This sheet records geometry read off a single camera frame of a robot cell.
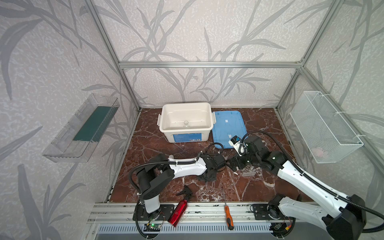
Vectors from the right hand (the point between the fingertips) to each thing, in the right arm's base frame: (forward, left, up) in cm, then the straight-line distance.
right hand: (230, 153), depth 78 cm
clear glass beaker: (+27, +26, -9) cm, 38 cm away
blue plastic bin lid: (+30, -3, -15) cm, 34 cm away
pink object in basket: (-2, -42, +4) cm, 43 cm away
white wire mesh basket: (-3, -37, +19) cm, 42 cm away
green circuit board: (-31, +39, -16) cm, 52 cm away
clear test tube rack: (-5, -12, -15) cm, 20 cm away
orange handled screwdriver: (-29, +2, -12) cm, 31 cm away
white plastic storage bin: (+34, +36, -8) cm, 50 cm away
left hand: (-6, +9, -15) cm, 19 cm away
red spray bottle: (-25, +27, -12) cm, 38 cm away
